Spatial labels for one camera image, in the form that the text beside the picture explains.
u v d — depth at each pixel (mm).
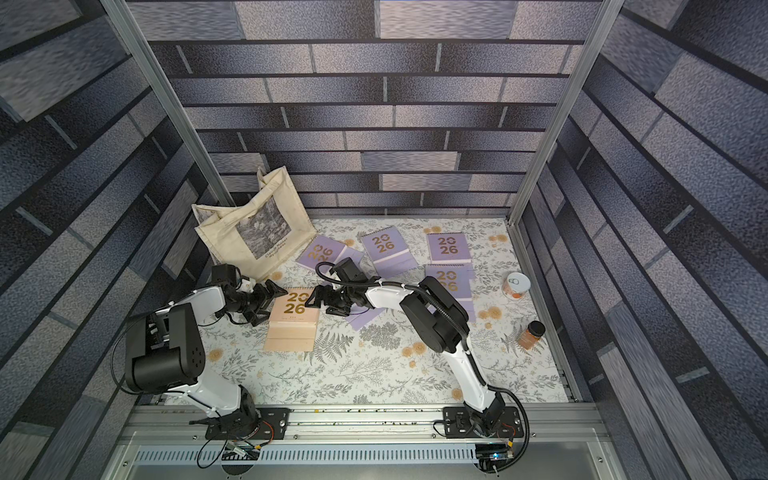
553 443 770
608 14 698
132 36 724
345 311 857
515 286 947
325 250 1086
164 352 455
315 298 844
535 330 794
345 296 819
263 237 960
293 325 900
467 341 535
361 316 918
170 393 488
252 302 802
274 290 857
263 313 898
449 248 1090
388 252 1086
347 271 777
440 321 551
